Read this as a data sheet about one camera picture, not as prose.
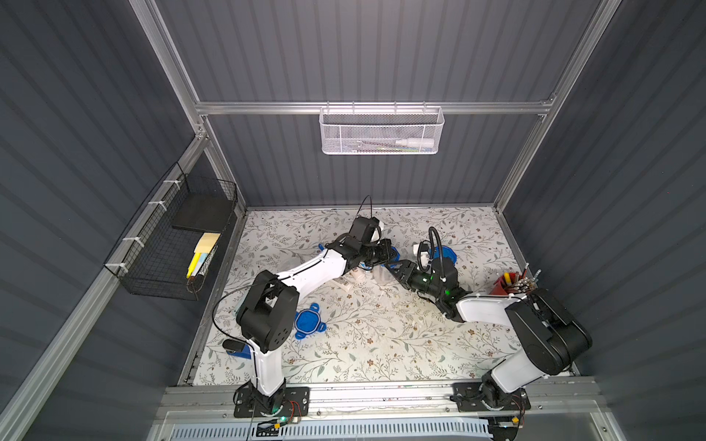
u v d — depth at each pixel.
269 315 0.49
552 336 0.46
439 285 0.69
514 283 0.85
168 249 0.72
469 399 0.72
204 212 0.78
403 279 0.79
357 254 0.69
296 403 0.72
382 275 0.95
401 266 0.80
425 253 0.82
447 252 0.89
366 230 0.70
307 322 0.88
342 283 0.94
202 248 0.74
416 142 0.89
